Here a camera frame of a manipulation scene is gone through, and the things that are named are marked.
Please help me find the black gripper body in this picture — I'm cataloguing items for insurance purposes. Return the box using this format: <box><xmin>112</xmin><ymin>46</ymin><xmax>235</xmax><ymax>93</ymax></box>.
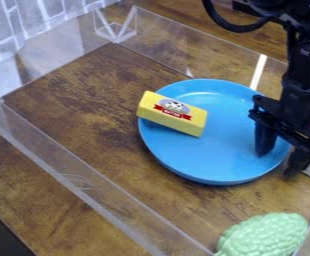
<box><xmin>249</xmin><ymin>75</ymin><xmax>310</xmax><ymax>150</ymax></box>

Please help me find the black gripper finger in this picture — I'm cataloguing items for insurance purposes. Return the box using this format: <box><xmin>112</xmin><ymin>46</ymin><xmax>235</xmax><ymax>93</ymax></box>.
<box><xmin>283</xmin><ymin>147</ymin><xmax>310</xmax><ymax>177</ymax></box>
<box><xmin>255</xmin><ymin>123</ymin><xmax>277</xmax><ymax>157</ymax></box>

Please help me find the blue round tray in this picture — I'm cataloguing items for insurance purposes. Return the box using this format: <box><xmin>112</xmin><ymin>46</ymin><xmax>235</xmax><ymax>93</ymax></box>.
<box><xmin>138</xmin><ymin>79</ymin><xmax>290</xmax><ymax>185</ymax></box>

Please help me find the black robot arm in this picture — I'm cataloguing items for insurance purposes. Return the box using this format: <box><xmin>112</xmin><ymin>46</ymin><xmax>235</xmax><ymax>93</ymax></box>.
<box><xmin>245</xmin><ymin>0</ymin><xmax>310</xmax><ymax>177</ymax></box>

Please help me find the green bitter gourd toy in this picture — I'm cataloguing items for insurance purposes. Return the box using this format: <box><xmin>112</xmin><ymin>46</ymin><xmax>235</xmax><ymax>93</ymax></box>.
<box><xmin>215</xmin><ymin>213</ymin><xmax>309</xmax><ymax>256</ymax></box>

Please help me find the yellow butter block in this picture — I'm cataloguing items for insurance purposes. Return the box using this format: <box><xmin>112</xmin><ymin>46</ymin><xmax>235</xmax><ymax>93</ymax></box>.
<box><xmin>136</xmin><ymin>91</ymin><xmax>208</xmax><ymax>137</ymax></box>

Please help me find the white patterned curtain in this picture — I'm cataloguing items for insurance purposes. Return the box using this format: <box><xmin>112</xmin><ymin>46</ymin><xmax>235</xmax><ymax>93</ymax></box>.
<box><xmin>0</xmin><ymin>0</ymin><xmax>119</xmax><ymax>64</ymax></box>

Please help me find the black cable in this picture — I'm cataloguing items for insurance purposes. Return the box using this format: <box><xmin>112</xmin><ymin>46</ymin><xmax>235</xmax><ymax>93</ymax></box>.
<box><xmin>200</xmin><ymin>0</ymin><xmax>275</xmax><ymax>34</ymax></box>

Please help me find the clear acrylic enclosure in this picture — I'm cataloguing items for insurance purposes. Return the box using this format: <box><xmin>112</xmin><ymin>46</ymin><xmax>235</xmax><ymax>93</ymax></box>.
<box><xmin>0</xmin><ymin>0</ymin><xmax>310</xmax><ymax>256</ymax></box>

